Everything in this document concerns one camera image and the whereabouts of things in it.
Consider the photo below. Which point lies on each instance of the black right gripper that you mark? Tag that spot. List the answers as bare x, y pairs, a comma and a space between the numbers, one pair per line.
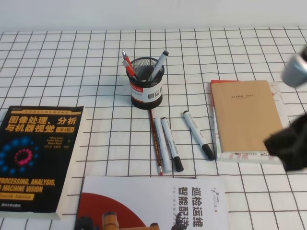
290, 145

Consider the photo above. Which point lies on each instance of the black mesh pen holder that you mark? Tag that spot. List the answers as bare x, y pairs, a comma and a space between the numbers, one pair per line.
146, 94

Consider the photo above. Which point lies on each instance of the grey pen in holder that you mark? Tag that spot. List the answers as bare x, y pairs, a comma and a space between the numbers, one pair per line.
129, 70

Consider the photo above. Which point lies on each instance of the red ballpoint pen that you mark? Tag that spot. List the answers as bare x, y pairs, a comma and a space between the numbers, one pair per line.
125, 57

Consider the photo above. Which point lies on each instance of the brown kraft notebook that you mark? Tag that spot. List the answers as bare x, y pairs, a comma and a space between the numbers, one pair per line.
246, 114

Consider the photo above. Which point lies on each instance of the white marker black cap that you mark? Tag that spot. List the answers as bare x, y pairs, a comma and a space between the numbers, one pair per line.
197, 133

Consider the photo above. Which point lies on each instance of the white marker beside pencil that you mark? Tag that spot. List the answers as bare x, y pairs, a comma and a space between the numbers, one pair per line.
174, 152

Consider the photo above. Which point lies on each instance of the white marker without cap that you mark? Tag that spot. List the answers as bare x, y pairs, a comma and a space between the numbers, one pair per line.
163, 147

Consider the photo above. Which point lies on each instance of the red pencil with eraser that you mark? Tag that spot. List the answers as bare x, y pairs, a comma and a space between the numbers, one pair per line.
156, 143

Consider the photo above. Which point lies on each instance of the white red robot booklet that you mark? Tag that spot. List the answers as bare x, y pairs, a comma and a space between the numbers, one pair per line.
152, 203

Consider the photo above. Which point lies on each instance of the black image processing textbook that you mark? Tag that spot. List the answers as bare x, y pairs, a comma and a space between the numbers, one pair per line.
37, 146

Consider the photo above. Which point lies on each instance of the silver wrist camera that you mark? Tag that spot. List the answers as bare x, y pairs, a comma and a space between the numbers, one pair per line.
295, 71

